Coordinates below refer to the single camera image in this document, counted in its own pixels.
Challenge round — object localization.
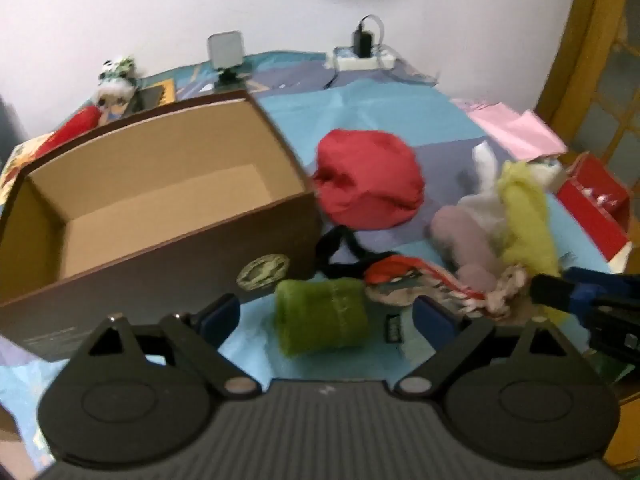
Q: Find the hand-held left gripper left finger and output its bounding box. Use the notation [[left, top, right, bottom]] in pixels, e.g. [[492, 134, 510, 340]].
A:
[[72, 292, 263, 400]]

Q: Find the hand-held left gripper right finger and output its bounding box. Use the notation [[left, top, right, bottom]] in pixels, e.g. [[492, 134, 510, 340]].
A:
[[394, 294, 585, 398]]

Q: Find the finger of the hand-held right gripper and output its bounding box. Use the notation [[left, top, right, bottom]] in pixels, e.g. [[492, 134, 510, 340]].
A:
[[530, 272, 597, 315], [562, 266, 640, 295]]

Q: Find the multicoloured soft toy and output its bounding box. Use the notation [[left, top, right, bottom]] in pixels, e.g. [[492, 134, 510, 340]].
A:
[[364, 255, 451, 308]]

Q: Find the yellow-green plush cloth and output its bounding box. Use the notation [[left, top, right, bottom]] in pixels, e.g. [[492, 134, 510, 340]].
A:
[[497, 160, 563, 321]]

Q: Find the brown cardboard box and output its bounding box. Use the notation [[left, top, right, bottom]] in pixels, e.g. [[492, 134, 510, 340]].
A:
[[0, 89, 323, 363]]

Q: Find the pink plush toy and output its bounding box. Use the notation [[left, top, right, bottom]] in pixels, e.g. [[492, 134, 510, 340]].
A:
[[430, 205, 501, 292]]

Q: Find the white plush toy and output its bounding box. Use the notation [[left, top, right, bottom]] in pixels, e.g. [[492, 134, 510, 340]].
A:
[[457, 140, 511, 241]]

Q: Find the red cloth hat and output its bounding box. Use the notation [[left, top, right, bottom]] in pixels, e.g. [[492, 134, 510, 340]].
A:
[[312, 129, 426, 231]]

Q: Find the red box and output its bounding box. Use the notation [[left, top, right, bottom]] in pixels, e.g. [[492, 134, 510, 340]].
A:
[[555, 152, 632, 261]]

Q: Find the pink paper sheet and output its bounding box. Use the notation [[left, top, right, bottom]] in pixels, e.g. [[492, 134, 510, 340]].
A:
[[467, 100, 568, 161]]

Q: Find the yellow book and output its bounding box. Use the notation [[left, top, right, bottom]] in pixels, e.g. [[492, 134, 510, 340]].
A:
[[145, 77, 179, 109]]

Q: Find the red chili plush toy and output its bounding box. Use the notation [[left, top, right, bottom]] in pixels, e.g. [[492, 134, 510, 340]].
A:
[[35, 105, 103, 158]]

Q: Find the panda plush toy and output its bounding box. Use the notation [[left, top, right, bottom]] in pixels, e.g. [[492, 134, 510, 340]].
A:
[[97, 55, 138, 111]]

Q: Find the picture book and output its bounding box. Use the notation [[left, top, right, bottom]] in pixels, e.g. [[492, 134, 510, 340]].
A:
[[0, 132, 56, 201]]

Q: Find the phone stand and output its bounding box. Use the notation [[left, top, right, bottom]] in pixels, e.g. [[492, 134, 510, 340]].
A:
[[206, 31, 246, 92]]

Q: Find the white power strip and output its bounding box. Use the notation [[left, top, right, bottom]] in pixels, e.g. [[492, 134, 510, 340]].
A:
[[327, 46, 398, 72]]

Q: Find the black charger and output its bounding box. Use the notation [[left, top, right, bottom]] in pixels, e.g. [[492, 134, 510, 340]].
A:
[[351, 15, 386, 58]]

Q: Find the striped rope toy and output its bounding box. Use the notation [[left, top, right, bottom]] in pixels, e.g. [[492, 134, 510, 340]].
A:
[[440, 262, 526, 321]]

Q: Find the black strap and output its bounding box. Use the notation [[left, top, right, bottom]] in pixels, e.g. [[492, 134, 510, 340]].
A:
[[315, 225, 396, 281]]

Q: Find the yellow wooden door frame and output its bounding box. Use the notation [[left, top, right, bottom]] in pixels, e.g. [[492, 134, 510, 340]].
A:
[[535, 0, 640, 161]]

